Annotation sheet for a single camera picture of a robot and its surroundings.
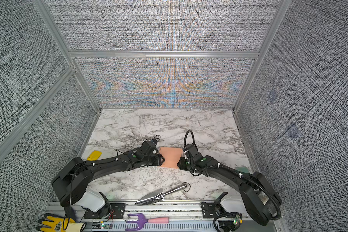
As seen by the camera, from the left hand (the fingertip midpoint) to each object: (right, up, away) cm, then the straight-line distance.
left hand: (165, 160), depth 86 cm
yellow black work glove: (-51, -26, -17) cm, 60 cm away
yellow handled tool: (-46, +1, +6) cm, 46 cm away
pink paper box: (+4, +2, +2) cm, 5 cm away
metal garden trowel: (-6, -17, -7) cm, 19 cm away
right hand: (+7, -1, -1) cm, 7 cm away
